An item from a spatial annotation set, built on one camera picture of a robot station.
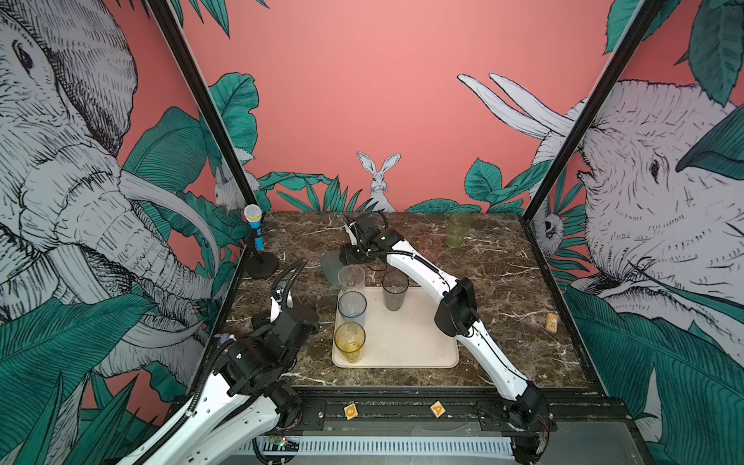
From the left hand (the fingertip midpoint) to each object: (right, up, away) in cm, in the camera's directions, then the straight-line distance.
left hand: (292, 306), depth 71 cm
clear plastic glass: (+13, +5, +16) cm, 21 cm away
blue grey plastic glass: (+14, -2, +10) cm, 17 cm away
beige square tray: (+30, -14, +18) cm, 38 cm away
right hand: (+9, +12, +22) cm, 26 cm away
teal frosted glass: (+4, +8, +33) cm, 35 cm away
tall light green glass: (+53, +22, +41) cm, 70 cm away
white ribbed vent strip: (+26, -35, -1) cm, 44 cm away
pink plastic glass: (+42, +15, +40) cm, 60 cm away
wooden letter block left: (+14, -28, +3) cm, 32 cm away
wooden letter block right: (+37, -28, +3) cm, 47 cm away
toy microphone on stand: (-20, +8, +32) cm, 39 cm away
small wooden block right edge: (+77, -9, +19) cm, 80 cm away
